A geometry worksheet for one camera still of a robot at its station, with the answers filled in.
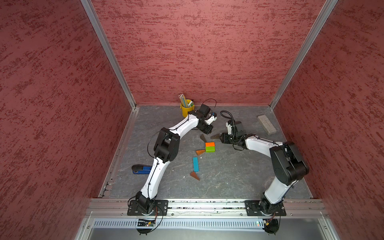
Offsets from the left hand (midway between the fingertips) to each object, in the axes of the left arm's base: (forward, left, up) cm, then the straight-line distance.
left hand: (208, 132), depth 99 cm
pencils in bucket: (+21, +18, +8) cm, 29 cm away
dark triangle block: (-1, +4, -3) cm, 6 cm away
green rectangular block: (-11, -1, -3) cm, 11 cm away
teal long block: (-22, +8, -4) cm, 24 cm away
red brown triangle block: (-27, +10, -5) cm, 29 cm away
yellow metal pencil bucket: (+17, +16, +4) cm, 24 cm away
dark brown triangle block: (-2, -6, -3) cm, 7 cm away
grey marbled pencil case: (+10, -43, -2) cm, 44 cm away
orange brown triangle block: (-13, +6, -3) cm, 14 cm away
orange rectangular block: (-7, -1, -3) cm, 8 cm away
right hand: (-4, -9, -1) cm, 10 cm away
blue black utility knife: (-25, +42, -2) cm, 49 cm away
